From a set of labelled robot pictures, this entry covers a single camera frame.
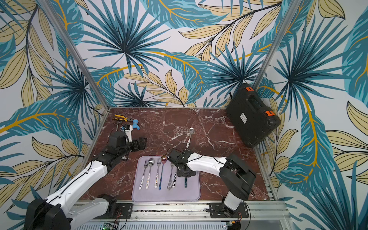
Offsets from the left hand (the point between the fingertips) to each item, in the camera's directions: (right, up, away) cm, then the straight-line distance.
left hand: (140, 141), depth 82 cm
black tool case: (+66, +13, +6) cm, 68 cm away
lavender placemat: (+7, -23, +1) cm, 24 cm away
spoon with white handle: (+5, -14, +6) cm, 16 cm away
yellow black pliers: (-20, +14, +28) cm, 37 cm away
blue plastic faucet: (-11, +9, +24) cm, 28 cm away
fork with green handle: (+26, -23, 0) cm, 35 cm away
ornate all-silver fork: (+17, -24, 0) cm, 30 cm away
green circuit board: (-13, -42, -12) cm, 45 cm away
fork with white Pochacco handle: (+1, -16, +7) cm, 18 cm away
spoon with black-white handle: (+20, -23, +1) cm, 30 cm away
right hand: (+25, -20, +3) cm, 32 cm away
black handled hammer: (-26, +11, +27) cm, 39 cm away
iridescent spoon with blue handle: (+13, -12, +8) cm, 19 cm away
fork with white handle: (+9, -15, +8) cm, 19 cm away
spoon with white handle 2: (+30, +4, +23) cm, 38 cm away
